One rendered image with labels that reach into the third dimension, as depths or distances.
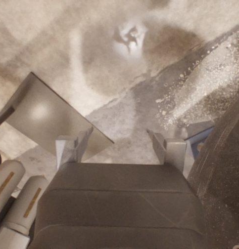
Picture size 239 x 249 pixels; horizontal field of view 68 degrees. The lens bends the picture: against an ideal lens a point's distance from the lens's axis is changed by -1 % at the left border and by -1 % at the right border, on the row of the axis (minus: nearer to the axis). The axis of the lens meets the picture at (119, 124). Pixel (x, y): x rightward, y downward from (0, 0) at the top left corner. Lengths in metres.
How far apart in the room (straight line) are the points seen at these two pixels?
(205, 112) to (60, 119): 0.55
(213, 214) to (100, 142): 0.63
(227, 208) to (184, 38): 0.46
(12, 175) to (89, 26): 0.48
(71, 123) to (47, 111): 0.10
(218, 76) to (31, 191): 0.67
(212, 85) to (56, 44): 0.50
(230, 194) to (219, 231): 0.04
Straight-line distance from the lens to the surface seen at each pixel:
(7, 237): 0.58
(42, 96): 0.73
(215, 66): 0.62
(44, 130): 0.83
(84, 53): 0.60
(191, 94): 0.64
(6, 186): 0.60
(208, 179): 0.22
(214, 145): 0.25
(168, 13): 0.56
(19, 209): 0.61
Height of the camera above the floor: 0.55
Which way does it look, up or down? 51 degrees down
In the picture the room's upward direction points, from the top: 168 degrees counter-clockwise
